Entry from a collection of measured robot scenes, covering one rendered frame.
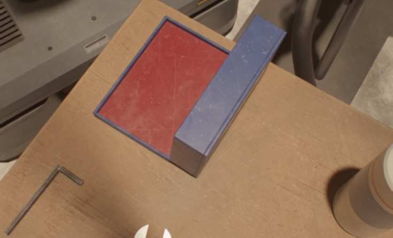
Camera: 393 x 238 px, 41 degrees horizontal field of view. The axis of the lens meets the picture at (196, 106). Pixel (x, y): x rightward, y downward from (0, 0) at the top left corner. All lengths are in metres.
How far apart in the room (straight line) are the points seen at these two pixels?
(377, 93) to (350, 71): 0.08
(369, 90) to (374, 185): 0.75
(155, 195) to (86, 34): 0.41
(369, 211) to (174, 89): 0.27
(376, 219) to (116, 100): 0.33
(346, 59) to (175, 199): 0.72
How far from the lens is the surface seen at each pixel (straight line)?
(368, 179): 0.50
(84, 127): 0.64
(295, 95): 0.66
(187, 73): 0.65
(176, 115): 0.63
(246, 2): 1.27
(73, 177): 0.62
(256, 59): 0.54
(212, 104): 0.51
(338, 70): 1.21
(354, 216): 0.56
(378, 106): 1.21
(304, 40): 0.78
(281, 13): 1.26
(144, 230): 0.60
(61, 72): 0.94
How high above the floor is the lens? 1.06
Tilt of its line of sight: 69 degrees down
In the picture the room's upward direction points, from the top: straight up
